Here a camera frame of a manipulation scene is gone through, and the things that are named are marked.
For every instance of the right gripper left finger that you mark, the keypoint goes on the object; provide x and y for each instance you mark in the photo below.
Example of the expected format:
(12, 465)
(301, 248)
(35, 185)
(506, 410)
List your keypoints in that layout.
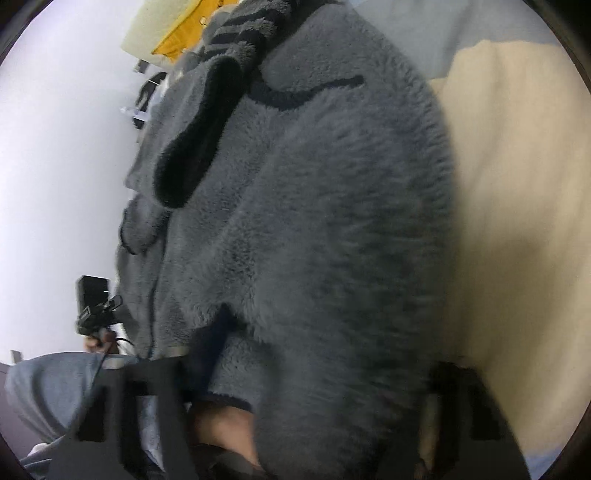
(104, 440)

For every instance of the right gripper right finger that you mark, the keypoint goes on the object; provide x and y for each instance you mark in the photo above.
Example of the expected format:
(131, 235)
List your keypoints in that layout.
(461, 431)

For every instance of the grey fleece zip jacket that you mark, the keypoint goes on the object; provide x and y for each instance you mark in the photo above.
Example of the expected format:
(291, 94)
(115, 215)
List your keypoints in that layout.
(300, 174)

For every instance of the person's left hand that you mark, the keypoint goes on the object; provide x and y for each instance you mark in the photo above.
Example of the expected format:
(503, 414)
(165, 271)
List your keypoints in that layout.
(104, 341)

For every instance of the person's right hand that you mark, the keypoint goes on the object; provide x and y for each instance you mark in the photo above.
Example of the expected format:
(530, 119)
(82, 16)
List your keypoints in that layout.
(226, 427)

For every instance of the grey sweatpants leg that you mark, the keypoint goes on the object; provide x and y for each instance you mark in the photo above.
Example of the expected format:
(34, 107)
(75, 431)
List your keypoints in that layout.
(48, 392)

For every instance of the yellow crown pillow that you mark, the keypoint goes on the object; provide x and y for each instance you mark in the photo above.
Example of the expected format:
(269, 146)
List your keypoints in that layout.
(187, 29)

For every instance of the cream quilted headboard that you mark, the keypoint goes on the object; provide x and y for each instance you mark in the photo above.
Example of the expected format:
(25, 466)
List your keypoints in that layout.
(152, 22)

